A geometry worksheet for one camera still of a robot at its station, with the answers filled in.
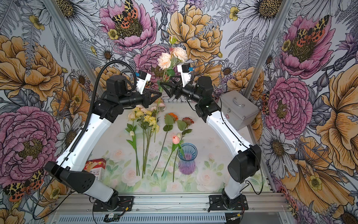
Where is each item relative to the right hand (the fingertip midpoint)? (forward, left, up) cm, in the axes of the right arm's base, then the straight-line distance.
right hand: (164, 83), depth 66 cm
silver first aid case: (+13, -47, -34) cm, 60 cm away
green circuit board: (-45, +30, -49) cm, 73 cm away
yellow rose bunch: (+10, +17, -42) cm, 47 cm away
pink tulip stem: (-21, -5, -17) cm, 27 cm away
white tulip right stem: (-8, -2, -45) cm, 45 cm away
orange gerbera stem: (+13, +2, -41) cm, 44 cm away
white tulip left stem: (+2, +28, -43) cm, 52 cm away
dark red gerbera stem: (+9, -8, -45) cm, 46 cm away
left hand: (-4, +3, -5) cm, 7 cm away
